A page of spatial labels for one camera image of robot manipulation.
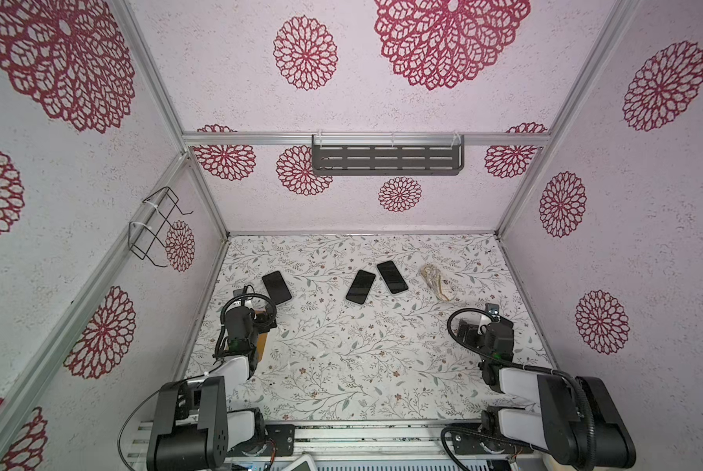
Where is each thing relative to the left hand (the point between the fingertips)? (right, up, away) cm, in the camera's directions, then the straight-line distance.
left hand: (256, 309), depth 92 cm
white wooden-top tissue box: (+4, -8, -6) cm, 11 cm away
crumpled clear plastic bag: (+61, +6, +8) cm, 62 cm away
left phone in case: (+3, +6, +13) cm, 15 cm away
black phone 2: (+45, +10, +14) cm, 48 cm away
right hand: (+70, -3, 0) cm, 70 cm away
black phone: (+33, +6, +12) cm, 36 cm away
